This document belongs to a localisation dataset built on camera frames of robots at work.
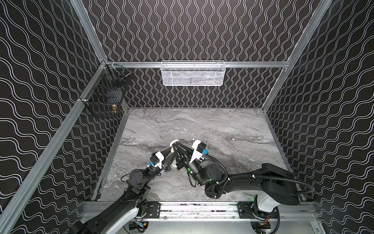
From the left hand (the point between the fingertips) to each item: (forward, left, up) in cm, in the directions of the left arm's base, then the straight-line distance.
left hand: (177, 149), depth 64 cm
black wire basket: (+38, +49, 0) cm, 62 cm away
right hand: (+1, +1, +2) cm, 2 cm away
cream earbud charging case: (-1, +2, +1) cm, 3 cm away
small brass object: (+25, +38, +1) cm, 46 cm away
